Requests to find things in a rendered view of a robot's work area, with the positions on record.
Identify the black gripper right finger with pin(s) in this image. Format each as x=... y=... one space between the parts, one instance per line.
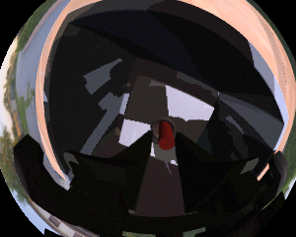
x=202 y=174

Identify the dark red peg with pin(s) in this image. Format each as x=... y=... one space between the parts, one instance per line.
x=166 y=140

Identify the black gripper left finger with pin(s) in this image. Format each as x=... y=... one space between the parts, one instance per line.
x=124 y=171

